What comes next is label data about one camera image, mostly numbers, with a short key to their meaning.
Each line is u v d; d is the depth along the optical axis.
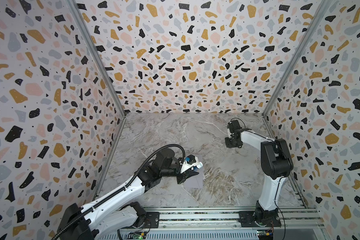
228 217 0.76
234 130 0.82
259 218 0.67
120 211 0.58
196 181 0.87
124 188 0.48
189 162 0.60
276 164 0.53
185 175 0.63
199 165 0.66
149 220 0.73
